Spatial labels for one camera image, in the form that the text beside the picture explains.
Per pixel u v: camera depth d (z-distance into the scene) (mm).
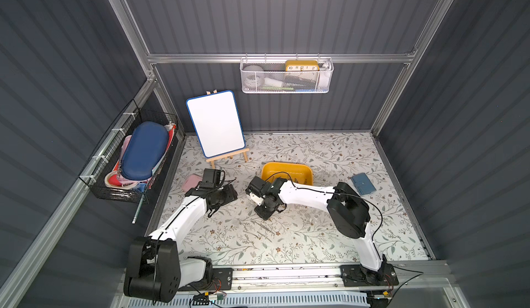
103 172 631
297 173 1007
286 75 903
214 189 738
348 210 532
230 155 1018
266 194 677
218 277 735
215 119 898
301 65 868
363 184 972
